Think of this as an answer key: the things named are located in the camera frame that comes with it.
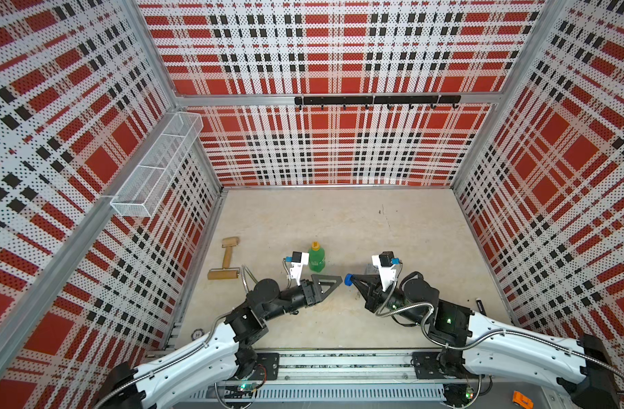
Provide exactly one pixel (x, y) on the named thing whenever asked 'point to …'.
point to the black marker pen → (481, 307)
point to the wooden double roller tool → (226, 272)
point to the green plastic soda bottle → (316, 260)
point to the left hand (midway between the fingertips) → (341, 283)
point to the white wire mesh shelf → (143, 190)
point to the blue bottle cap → (348, 279)
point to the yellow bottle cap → (315, 246)
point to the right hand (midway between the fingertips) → (355, 278)
